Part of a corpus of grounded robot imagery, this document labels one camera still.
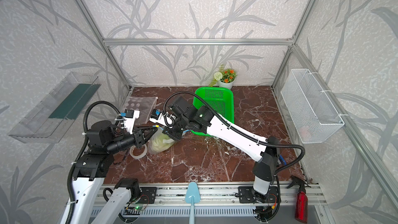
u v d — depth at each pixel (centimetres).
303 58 85
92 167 44
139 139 56
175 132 59
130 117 57
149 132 64
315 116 61
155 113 55
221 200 72
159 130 64
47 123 64
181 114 50
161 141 77
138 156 85
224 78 108
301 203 69
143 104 109
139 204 72
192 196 73
